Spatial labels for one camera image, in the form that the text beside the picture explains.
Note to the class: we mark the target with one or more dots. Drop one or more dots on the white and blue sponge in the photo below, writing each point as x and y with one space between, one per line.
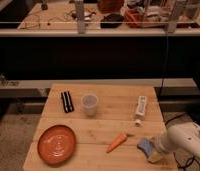
146 146

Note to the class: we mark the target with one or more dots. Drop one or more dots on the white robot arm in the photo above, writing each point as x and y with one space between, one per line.
185 136

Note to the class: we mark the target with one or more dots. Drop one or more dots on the black bowl on bench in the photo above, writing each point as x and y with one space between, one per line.
112 20

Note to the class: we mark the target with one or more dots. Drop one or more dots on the orange ceramic bowl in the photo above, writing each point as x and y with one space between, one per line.
56 144

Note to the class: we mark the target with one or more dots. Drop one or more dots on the clear plastic cup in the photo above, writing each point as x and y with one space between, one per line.
89 103

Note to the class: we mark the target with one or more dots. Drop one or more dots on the black rectangular case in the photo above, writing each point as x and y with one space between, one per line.
67 102

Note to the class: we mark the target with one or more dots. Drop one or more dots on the white toothpaste tube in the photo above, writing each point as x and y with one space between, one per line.
140 110

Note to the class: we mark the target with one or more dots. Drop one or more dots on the orange toy carrot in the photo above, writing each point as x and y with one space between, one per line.
116 142

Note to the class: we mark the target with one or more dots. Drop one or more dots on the red container on bench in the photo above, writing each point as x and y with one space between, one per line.
134 20

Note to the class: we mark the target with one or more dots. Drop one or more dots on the orange box on bench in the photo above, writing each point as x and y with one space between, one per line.
109 6

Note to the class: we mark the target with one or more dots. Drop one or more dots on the grey metal post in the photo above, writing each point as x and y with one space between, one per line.
177 11
79 7

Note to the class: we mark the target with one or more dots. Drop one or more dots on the grey metal post right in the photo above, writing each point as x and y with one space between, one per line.
177 11

